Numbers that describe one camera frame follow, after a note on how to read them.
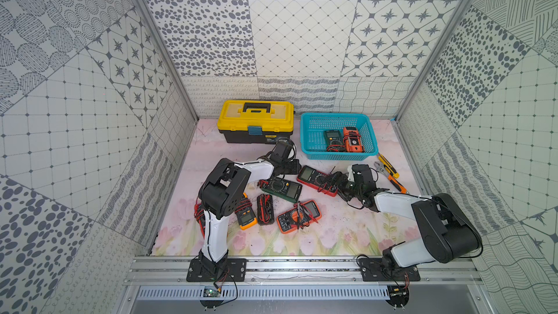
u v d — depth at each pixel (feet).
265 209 2.75
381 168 3.30
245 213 2.75
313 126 3.76
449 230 1.45
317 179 3.05
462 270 2.50
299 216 2.68
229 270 2.40
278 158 2.62
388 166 3.31
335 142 3.52
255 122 3.23
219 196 1.72
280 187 3.00
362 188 2.38
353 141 3.50
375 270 2.42
